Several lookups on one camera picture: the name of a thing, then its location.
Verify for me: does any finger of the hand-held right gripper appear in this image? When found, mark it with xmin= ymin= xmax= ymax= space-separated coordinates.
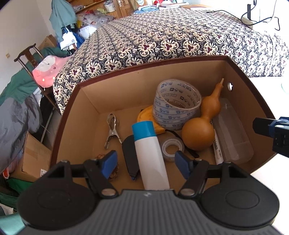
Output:
xmin=252 ymin=117 xmax=277 ymax=137

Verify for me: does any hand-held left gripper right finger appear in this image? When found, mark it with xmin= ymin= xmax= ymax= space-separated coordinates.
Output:
xmin=175 ymin=150 xmax=251 ymax=199

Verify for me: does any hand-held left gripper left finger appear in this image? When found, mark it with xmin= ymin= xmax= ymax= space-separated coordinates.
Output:
xmin=46 ymin=150 xmax=119 ymax=199

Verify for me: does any clear plastic box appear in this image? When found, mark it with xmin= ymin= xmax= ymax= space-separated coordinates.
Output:
xmin=211 ymin=98 xmax=254 ymax=163

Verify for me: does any brown gourd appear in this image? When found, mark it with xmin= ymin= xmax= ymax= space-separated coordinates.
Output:
xmin=182 ymin=78 xmax=225 ymax=151

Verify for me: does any white bottle with blue cap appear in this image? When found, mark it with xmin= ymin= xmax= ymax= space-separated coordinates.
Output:
xmin=131 ymin=121 xmax=170 ymax=190

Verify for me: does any blue whiteboard marker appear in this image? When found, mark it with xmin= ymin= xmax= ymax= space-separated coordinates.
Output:
xmin=210 ymin=120 xmax=224 ymax=165

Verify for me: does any printed packing tape roll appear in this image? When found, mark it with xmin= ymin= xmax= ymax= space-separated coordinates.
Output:
xmin=152 ymin=78 xmax=202 ymax=131

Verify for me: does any brown cardboard box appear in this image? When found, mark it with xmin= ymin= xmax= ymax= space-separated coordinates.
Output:
xmin=50 ymin=55 xmax=277 ymax=190

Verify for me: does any small clear tape roll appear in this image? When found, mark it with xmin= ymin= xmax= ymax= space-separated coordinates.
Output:
xmin=162 ymin=138 xmax=185 ymax=162

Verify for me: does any black oval case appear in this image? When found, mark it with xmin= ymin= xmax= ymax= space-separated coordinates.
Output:
xmin=122 ymin=135 xmax=141 ymax=181

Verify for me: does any metal spring clip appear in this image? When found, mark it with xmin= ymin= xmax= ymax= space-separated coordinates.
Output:
xmin=104 ymin=113 xmax=122 ymax=150

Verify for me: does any yellow tape measure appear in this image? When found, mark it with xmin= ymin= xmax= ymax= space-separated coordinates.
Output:
xmin=137 ymin=105 xmax=199 ymax=159

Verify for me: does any grey and green jacket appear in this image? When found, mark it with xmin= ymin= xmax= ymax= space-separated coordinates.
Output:
xmin=0 ymin=68 xmax=43 ymax=174

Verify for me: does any pink cushion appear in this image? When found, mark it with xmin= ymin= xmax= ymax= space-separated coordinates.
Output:
xmin=32 ymin=56 xmax=70 ymax=88

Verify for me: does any bed with patterned cover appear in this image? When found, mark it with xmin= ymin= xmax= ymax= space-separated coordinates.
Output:
xmin=53 ymin=6 xmax=289 ymax=114

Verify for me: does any white bag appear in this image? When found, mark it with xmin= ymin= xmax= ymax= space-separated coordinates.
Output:
xmin=61 ymin=27 xmax=76 ymax=49

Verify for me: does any wooden chair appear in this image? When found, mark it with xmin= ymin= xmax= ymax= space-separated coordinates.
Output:
xmin=14 ymin=43 xmax=61 ymax=113

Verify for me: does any hanging teal jacket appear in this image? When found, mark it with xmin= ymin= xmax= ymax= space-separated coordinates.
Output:
xmin=49 ymin=0 xmax=77 ymax=41

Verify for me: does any wooden door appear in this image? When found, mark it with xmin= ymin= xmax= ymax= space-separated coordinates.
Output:
xmin=111 ymin=0 xmax=138 ymax=18

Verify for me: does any black cable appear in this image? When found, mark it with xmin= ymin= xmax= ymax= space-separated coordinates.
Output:
xmin=240 ymin=0 xmax=281 ymax=31

